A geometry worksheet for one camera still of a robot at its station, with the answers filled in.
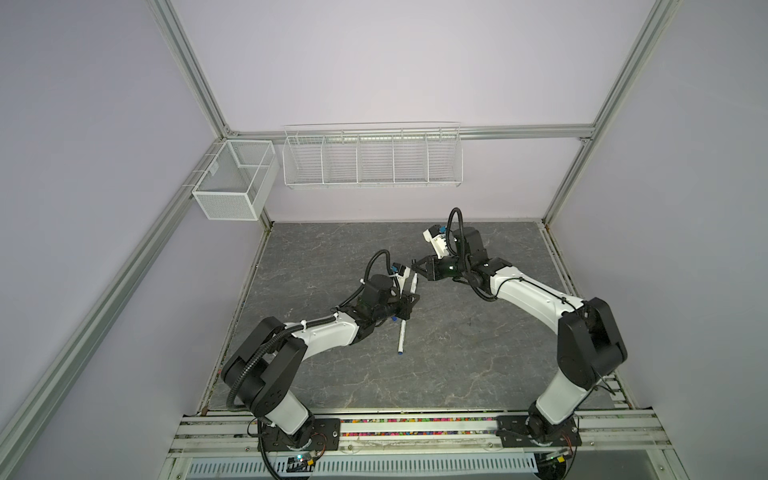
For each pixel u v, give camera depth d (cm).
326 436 74
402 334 91
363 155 101
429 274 79
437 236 79
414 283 85
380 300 70
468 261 69
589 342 46
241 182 105
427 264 80
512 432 74
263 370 44
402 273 79
